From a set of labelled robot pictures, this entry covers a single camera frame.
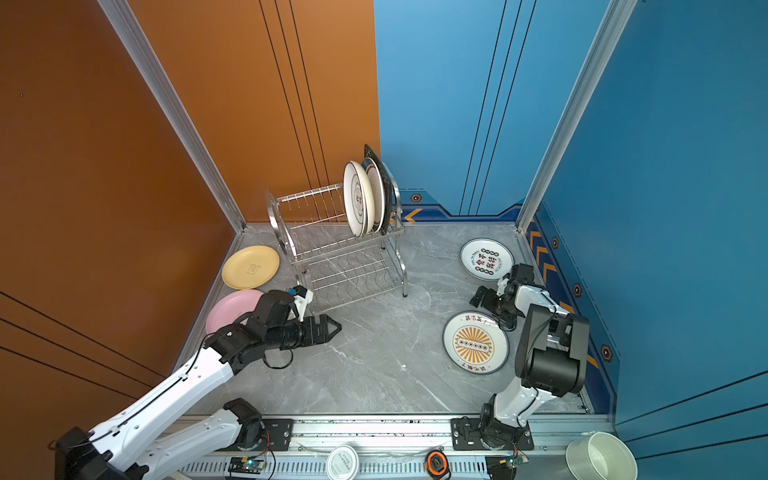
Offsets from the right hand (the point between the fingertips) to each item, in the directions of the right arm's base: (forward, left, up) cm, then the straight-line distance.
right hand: (482, 308), depth 94 cm
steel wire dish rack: (+15, +48, +2) cm, 51 cm away
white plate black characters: (+21, -6, -1) cm, 22 cm away
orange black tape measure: (-41, +18, +1) cm, 45 cm away
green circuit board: (-40, +63, -2) cm, 75 cm away
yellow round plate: (+17, +80, +1) cm, 81 cm away
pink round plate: (+1, +81, +1) cm, 81 cm away
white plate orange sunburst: (-10, +4, -2) cm, 11 cm away
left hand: (-13, +44, +13) cm, 48 cm away
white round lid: (-41, +39, +5) cm, 57 cm away
